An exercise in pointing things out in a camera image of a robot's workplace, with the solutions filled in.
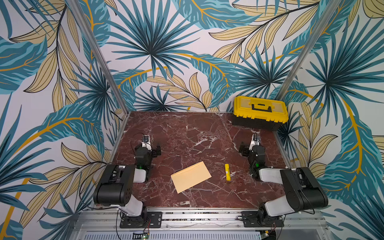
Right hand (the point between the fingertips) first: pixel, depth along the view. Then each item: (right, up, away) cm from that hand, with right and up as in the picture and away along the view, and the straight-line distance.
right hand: (251, 142), depth 92 cm
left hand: (-63, -1, 0) cm, 63 cm away
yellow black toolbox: (+8, +20, +8) cm, 23 cm away
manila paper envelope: (-39, -20, -4) cm, 44 cm away
